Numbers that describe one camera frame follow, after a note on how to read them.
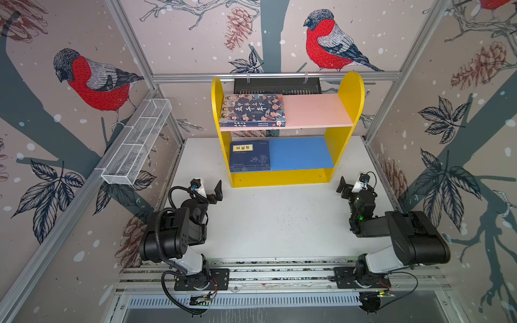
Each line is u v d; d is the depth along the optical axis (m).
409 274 0.64
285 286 0.73
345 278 0.73
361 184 0.77
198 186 0.74
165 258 0.45
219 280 0.73
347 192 0.82
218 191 0.81
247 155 0.88
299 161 0.90
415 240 0.45
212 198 0.80
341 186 0.84
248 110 0.72
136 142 0.78
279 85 0.94
